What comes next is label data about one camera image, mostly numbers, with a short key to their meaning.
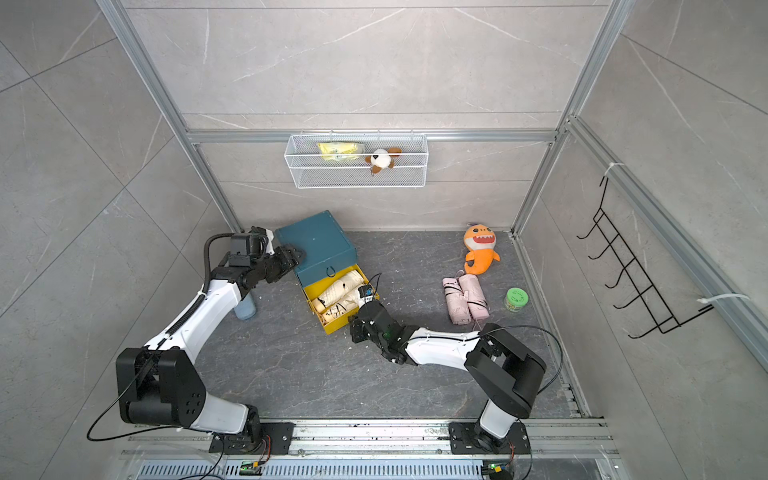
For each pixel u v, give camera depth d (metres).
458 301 0.96
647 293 0.63
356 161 0.88
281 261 0.76
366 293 0.76
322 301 0.87
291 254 0.78
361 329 0.75
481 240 1.07
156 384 0.48
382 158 0.86
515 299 0.95
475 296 0.98
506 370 0.45
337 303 0.86
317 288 0.91
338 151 0.83
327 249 0.86
